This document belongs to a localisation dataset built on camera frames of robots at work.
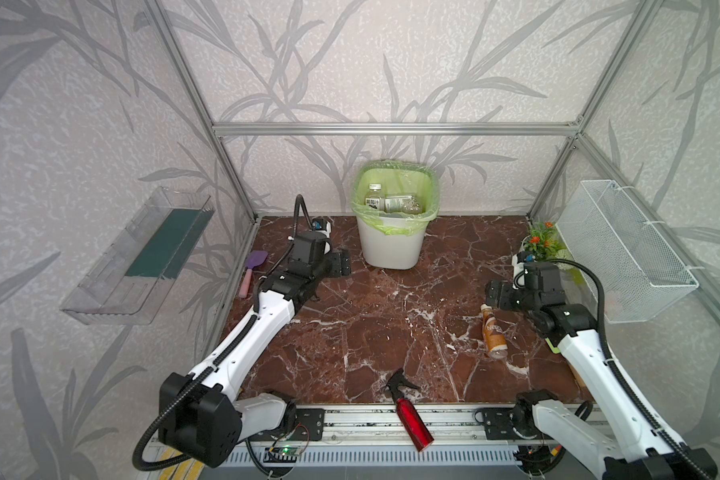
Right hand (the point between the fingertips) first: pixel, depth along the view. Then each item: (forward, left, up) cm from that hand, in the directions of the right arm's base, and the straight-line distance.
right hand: (502, 278), depth 80 cm
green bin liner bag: (+35, +28, +7) cm, 45 cm away
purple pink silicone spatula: (+21, +81, -18) cm, 85 cm away
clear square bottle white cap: (+31, +27, -1) cm, 40 cm away
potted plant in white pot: (+14, -17, -3) cm, 23 cm away
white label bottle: (+29, +35, +3) cm, 46 cm away
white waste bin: (+16, +30, -9) cm, 35 cm away
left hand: (+7, +44, +6) cm, 45 cm away
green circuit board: (-38, +58, -19) cm, 71 cm away
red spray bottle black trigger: (-32, +26, -14) cm, 43 cm away
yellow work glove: (-41, +77, -16) cm, 89 cm away
